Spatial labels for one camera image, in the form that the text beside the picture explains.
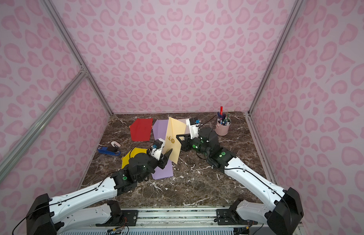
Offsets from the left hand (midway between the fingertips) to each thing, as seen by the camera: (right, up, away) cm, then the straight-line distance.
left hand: (168, 146), depth 73 cm
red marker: (+33, +20, +27) cm, 47 cm away
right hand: (+4, +5, -3) cm, 7 cm away
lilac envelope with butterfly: (-11, +8, +38) cm, 41 cm away
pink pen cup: (+33, +10, +25) cm, 43 cm away
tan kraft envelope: (+3, +9, -3) cm, 10 cm away
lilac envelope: (-3, -18, +16) cm, 24 cm away
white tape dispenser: (-39, -3, +27) cm, 48 cm away
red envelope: (-25, +7, +37) cm, 46 cm away
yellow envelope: (-29, -11, +18) cm, 36 cm away
